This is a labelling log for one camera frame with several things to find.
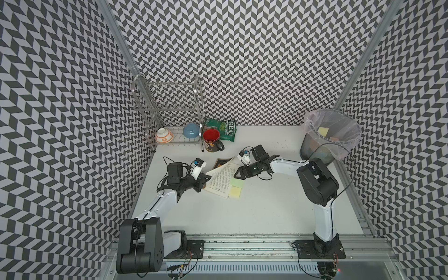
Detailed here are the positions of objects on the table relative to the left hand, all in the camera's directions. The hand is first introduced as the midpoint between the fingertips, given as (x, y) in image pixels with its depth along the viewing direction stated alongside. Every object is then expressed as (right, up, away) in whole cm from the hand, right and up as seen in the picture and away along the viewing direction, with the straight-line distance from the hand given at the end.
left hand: (207, 177), depth 86 cm
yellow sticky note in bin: (+64, +24, +11) cm, 69 cm away
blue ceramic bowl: (-13, +25, +20) cm, 34 cm away
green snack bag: (+9, +26, +30) cm, 41 cm away
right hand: (+16, -1, +8) cm, 18 cm away
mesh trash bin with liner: (+67, +22, +11) cm, 72 cm away
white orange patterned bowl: (-28, +22, +16) cm, 39 cm away
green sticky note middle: (+15, -4, +5) cm, 17 cm away
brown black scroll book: (+4, -3, +8) cm, 10 cm away
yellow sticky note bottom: (+14, -9, +3) cm, 17 cm away
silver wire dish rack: (-28, +37, +30) cm, 55 cm away
